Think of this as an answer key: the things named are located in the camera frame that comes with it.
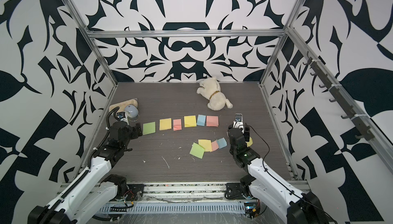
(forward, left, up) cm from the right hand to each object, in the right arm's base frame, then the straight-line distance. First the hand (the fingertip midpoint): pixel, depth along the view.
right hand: (240, 122), depth 83 cm
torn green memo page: (-10, +23, -14) cm, 29 cm away
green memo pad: (+4, +53, -13) cm, 55 cm away
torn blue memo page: (-6, +9, -14) cm, 17 cm away
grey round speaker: (+12, +63, -7) cm, 65 cm away
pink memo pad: (+9, +13, -14) cm, 21 cm away
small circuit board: (-37, -2, -15) cm, 40 cm away
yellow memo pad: (+9, +28, -13) cm, 32 cm away
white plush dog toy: (+29, +14, -5) cm, 32 cm away
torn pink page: (-7, +13, -14) cm, 21 cm away
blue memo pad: (+10, +20, -14) cm, 26 cm away
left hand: (0, +59, 0) cm, 59 cm away
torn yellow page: (-6, +18, -14) cm, 23 cm away
